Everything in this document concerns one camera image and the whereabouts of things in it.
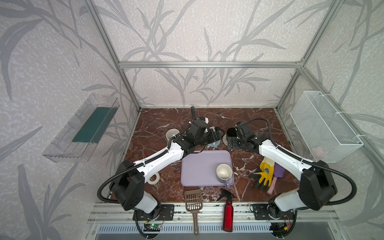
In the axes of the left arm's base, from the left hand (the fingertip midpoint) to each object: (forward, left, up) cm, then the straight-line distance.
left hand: (223, 131), depth 77 cm
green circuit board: (-40, +34, -25) cm, 58 cm away
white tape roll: (-19, +37, -23) cm, 47 cm away
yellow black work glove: (-12, -27, -18) cm, 35 cm away
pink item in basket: (-10, -46, -2) cm, 47 cm away
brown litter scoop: (-30, +15, -23) cm, 41 cm away
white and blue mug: (-3, +5, +5) cm, 8 cm away
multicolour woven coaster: (-3, -1, -2) cm, 4 cm away
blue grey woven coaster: (-6, +4, -2) cm, 8 cm away
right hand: (+4, -9, -11) cm, 15 cm away
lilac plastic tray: (-11, +12, -23) cm, 28 cm away
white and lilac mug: (-14, -3, -22) cm, 26 cm away
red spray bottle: (-36, -2, -18) cm, 40 cm away
